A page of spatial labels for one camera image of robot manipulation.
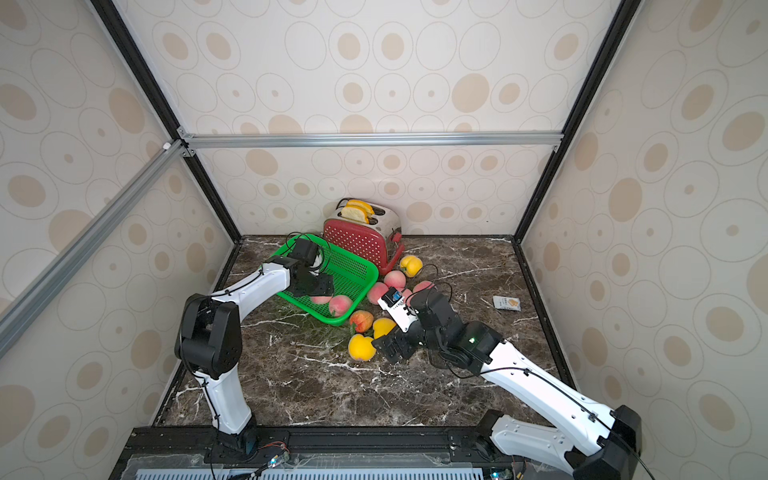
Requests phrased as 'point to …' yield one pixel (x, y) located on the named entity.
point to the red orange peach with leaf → (361, 320)
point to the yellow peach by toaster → (412, 264)
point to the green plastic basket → (352, 277)
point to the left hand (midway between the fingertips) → (329, 285)
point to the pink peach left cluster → (376, 292)
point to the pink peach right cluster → (422, 285)
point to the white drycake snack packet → (508, 303)
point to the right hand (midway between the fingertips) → (385, 336)
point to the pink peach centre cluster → (405, 293)
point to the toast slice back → (365, 209)
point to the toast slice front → (357, 211)
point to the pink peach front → (339, 305)
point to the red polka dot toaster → (379, 241)
